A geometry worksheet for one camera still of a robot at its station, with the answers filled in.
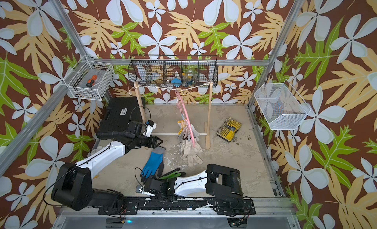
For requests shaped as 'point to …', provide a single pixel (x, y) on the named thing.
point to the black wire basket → (174, 71)
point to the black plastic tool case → (120, 111)
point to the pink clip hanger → (187, 125)
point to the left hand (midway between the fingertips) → (159, 138)
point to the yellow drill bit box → (228, 129)
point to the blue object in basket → (176, 82)
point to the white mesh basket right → (283, 107)
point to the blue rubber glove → (154, 167)
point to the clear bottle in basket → (190, 76)
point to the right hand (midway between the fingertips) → (151, 188)
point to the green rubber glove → (173, 175)
